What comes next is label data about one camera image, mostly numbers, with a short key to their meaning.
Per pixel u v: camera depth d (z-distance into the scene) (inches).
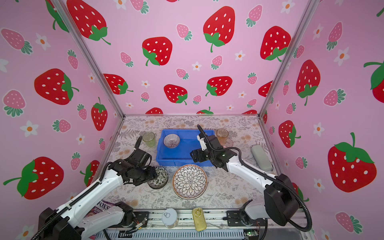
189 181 33.8
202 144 29.2
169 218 27.6
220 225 28.9
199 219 27.7
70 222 15.7
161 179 32.9
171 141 40.7
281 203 16.3
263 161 36.6
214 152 24.6
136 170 23.1
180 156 39.7
